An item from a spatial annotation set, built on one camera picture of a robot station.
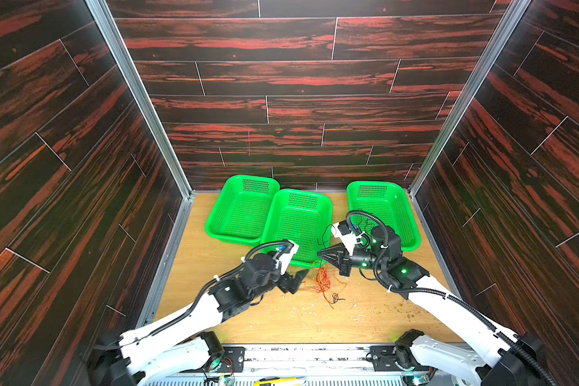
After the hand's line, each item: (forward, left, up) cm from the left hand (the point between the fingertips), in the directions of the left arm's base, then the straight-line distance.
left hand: (300, 264), depth 73 cm
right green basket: (+44, -44, -18) cm, 65 cm away
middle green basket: (+32, -3, -15) cm, 35 cm away
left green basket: (+36, +28, -19) cm, 49 cm away
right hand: (+4, -7, +4) cm, 8 cm away
